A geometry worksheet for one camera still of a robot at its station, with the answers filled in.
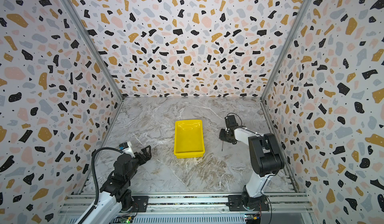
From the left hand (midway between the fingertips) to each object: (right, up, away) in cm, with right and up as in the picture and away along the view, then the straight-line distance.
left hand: (144, 147), depth 83 cm
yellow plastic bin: (+24, +1, +13) cm, 27 cm away
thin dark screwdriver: (+45, -4, +11) cm, 46 cm away
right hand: (+44, +6, +15) cm, 47 cm away
